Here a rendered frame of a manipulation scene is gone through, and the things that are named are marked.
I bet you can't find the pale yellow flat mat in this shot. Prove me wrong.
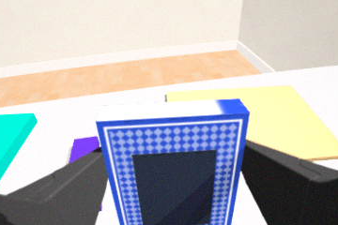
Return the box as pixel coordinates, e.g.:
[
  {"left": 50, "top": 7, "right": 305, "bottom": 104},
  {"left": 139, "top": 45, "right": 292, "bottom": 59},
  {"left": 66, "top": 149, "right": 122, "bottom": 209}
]
[{"left": 167, "top": 85, "right": 338, "bottom": 161}]

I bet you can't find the purple stepped block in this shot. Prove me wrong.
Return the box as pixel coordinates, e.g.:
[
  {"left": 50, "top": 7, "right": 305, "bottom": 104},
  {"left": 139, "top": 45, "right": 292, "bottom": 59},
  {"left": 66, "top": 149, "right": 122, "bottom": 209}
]
[{"left": 69, "top": 136, "right": 100, "bottom": 163}]

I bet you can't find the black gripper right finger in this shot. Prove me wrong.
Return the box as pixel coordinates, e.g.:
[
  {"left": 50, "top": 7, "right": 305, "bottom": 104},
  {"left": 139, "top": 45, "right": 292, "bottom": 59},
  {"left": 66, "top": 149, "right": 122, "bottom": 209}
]
[{"left": 240, "top": 139, "right": 338, "bottom": 225}]

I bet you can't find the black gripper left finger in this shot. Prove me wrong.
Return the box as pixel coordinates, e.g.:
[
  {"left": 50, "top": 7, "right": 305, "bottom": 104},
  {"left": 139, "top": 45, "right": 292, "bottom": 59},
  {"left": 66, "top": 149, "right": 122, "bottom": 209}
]
[{"left": 0, "top": 147, "right": 108, "bottom": 225}]

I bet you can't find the cyan flat rectangular slab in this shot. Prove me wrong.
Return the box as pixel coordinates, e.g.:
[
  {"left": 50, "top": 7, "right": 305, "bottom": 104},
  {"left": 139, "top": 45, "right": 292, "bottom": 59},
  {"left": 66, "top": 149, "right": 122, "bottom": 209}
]
[{"left": 0, "top": 113, "right": 38, "bottom": 180}]

